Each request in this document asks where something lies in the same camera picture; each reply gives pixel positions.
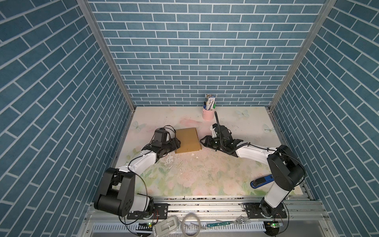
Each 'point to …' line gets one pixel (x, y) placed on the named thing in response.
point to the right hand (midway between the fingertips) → (200, 140)
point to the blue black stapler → (260, 181)
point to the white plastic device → (165, 226)
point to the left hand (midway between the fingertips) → (177, 143)
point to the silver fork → (243, 220)
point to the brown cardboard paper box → (189, 139)
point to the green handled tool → (211, 224)
